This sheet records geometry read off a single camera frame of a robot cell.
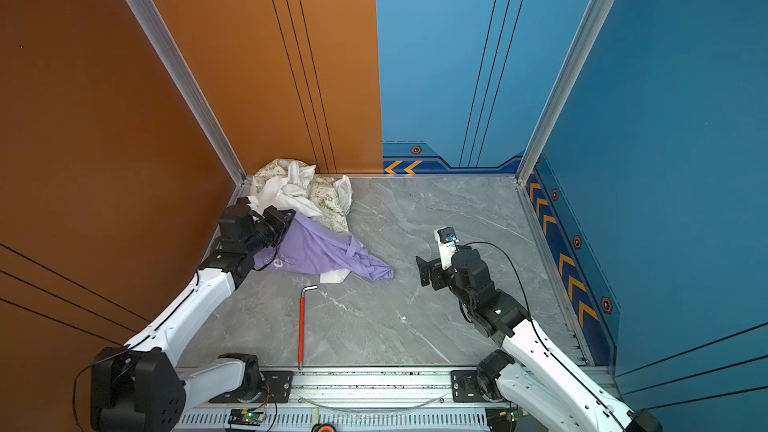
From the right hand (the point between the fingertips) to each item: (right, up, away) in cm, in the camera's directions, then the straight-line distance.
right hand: (431, 252), depth 76 cm
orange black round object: (-25, -37, -11) cm, 46 cm away
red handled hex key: (-36, -21, +7) cm, 42 cm away
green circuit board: (-45, -38, -5) cm, 59 cm away
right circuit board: (+16, -39, -5) cm, 43 cm away
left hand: (-36, +12, +5) cm, 38 cm away
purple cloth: (-35, 0, +12) cm, 37 cm away
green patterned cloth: (-33, +16, +20) cm, 42 cm away
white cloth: (-43, +16, +16) cm, 49 cm away
